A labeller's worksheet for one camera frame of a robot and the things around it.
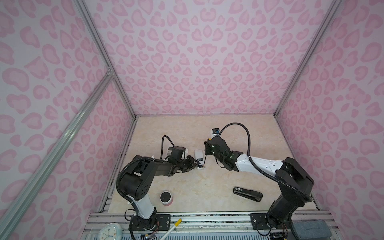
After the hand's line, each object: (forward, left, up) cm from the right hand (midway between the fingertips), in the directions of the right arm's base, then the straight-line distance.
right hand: (205, 141), depth 87 cm
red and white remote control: (-3, +4, -13) cm, 14 cm away
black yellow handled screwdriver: (-9, +1, -13) cm, 16 cm away
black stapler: (-25, -25, -13) cm, 38 cm away
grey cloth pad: (-40, -47, -11) cm, 63 cm away
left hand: (-7, +3, -11) cm, 14 cm away
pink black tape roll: (-29, +20, -9) cm, 36 cm away
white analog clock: (-43, +43, -11) cm, 62 cm away
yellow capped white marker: (-39, +14, -13) cm, 44 cm away
